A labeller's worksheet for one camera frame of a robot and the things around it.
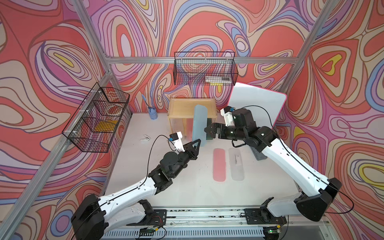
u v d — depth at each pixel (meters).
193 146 0.65
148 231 0.71
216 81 0.82
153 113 1.12
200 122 0.70
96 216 0.40
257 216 0.73
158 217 0.73
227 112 0.63
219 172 0.88
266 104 0.94
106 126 0.72
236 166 0.91
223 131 0.61
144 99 1.16
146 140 1.02
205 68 0.97
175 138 0.63
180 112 0.91
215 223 0.73
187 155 0.63
